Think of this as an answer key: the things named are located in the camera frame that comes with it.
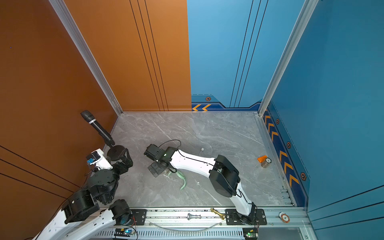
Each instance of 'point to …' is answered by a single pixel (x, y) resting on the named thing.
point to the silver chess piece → (190, 216)
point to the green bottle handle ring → (179, 173)
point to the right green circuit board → (250, 233)
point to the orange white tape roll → (284, 217)
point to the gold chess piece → (222, 216)
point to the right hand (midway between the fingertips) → (160, 164)
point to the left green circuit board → (123, 232)
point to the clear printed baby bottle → (267, 162)
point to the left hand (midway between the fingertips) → (122, 152)
